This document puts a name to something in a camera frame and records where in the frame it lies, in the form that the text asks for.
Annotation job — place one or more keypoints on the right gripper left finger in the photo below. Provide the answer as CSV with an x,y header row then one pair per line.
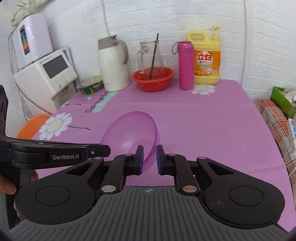
x,y
99,176

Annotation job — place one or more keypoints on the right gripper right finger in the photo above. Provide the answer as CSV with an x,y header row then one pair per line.
x,y
189,176

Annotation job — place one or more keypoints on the purple translucent plastic bowl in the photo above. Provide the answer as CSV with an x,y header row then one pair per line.
x,y
129,131

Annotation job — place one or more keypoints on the left hand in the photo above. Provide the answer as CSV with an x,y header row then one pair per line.
x,y
8,188

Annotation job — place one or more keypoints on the orange stool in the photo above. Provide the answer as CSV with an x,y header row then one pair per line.
x,y
32,126

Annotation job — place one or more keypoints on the pink floral tablecloth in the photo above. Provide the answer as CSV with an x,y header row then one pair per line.
x,y
223,125

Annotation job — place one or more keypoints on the white countertop appliance with screen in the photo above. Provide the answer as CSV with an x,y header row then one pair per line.
x,y
48,83

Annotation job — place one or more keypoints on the red plastic basket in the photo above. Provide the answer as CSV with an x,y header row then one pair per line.
x,y
154,85

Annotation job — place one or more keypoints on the black stirring stick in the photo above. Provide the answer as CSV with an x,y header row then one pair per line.
x,y
153,57

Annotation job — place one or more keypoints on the plaid cloth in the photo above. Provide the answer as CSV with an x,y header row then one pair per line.
x,y
276,121

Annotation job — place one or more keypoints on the clear glass pitcher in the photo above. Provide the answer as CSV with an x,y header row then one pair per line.
x,y
144,59

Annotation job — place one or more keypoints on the cream thermos jug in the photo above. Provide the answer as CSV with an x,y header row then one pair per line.
x,y
113,58

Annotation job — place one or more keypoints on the white water purifier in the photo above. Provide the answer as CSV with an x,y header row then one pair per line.
x,y
31,40

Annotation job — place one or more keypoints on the green box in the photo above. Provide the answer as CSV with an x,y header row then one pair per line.
x,y
283,103

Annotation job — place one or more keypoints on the pink thermos bottle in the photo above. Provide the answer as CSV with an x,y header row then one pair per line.
x,y
185,51

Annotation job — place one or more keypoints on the yellow dish soap bottle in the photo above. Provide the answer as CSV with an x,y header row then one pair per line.
x,y
207,56

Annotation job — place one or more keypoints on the potted green plant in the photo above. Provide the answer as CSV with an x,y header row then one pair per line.
x,y
27,8

